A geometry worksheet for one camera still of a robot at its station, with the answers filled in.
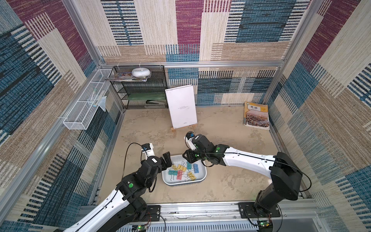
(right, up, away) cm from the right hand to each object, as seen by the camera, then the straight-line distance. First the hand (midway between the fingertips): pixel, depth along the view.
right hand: (183, 153), depth 81 cm
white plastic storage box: (-7, -15, +2) cm, 17 cm away
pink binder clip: (-3, -12, +2) cm, 13 cm away
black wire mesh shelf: (-27, +38, +29) cm, 55 cm away
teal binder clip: (+3, -8, +5) cm, 10 cm away
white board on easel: (-1, +27, +12) cm, 30 cm away
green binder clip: (-7, -11, +3) cm, 13 cm away
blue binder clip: (+7, -10, +5) cm, 13 cm away
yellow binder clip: (-5, -9, +4) cm, 11 cm away
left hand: (-10, +1, -5) cm, 12 cm away
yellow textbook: (+54, +22, +30) cm, 66 cm away
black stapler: (-23, +32, +28) cm, 48 cm away
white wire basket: (-64, +21, +9) cm, 68 cm away
